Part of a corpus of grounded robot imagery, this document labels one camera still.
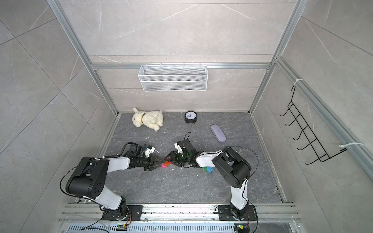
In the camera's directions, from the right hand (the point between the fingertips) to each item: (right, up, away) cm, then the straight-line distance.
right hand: (167, 160), depth 87 cm
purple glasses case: (+35, +16, +17) cm, 42 cm away
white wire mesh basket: (+2, +55, +14) cm, 57 cm away
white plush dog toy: (-12, +26, +15) cm, 32 cm away
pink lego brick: (-2, -4, +1) cm, 4 cm away
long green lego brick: (+24, -5, 0) cm, 24 cm away
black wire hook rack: (+69, +21, -18) cm, 75 cm away
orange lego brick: (-1, -2, +1) cm, 2 cm away
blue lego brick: (+26, -5, -1) cm, 27 cm away
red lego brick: (+1, -2, 0) cm, 2 cm away
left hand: (-3, -1, +2) cm, 4 cm away
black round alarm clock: (+14, +29, +27) cm, 42 cm away
